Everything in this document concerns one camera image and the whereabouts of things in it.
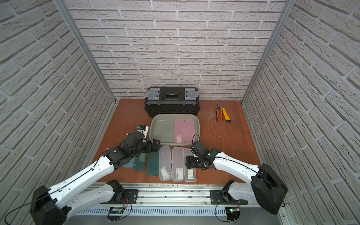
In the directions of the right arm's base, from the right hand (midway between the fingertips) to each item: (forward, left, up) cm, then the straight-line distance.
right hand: (192, 164), depth 83 cm
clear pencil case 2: (+6, +9, -2) cm, 11 cm away
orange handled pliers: (+46, -27, -1) cm, 53 cm away
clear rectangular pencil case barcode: (-6, +2, 0) cm, 6 cm away
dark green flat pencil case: (+3, +25, -4) cm, 25 cm away
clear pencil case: (+3, +17, -3) cm, 18 cm away
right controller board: (-25, -18, -3) cm, 31 cm away
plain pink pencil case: (+25, 0, -1) cm, 25 cm away
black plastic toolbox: (+39, +11, +17) cm, 44 cm away
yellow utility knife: (+34, -31, -2) cm, 46 cm away
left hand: (+11, +21, +14) cm, 27 cm away
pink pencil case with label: (+25, +8, -2) cm, 26 cm away
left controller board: (-22, +43, -4) cm, 48 cm away
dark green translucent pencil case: (+4, +32, -1) cm, 33 cm away
